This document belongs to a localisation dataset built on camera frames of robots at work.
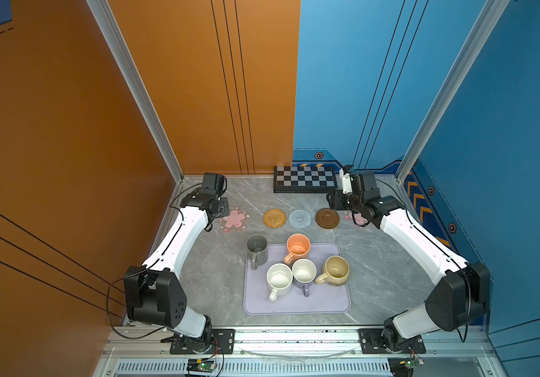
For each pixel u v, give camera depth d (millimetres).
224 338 741
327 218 1023
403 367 698
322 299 809
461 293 409
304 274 874
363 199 621
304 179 1157
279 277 856
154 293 424
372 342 725
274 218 1031
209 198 599
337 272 868
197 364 709
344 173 749
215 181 656
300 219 1025
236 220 1044
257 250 907
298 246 932
